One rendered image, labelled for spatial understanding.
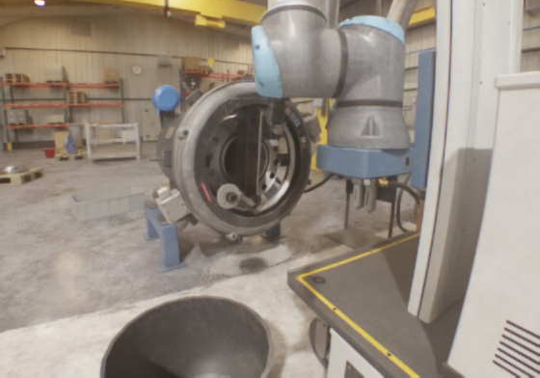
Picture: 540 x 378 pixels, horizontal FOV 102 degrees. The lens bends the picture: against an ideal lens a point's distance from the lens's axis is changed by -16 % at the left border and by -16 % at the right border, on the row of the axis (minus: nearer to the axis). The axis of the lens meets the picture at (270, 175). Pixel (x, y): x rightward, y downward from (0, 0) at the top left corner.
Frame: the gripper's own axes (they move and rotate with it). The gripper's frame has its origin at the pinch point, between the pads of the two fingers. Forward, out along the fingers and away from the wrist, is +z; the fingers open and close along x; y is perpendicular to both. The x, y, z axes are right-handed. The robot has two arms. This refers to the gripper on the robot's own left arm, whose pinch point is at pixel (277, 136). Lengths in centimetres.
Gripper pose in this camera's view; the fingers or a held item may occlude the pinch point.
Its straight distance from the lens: 111.5
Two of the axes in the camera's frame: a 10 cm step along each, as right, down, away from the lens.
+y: -3.3, -5.5, 7.7
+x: -9.4, 1.7, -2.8
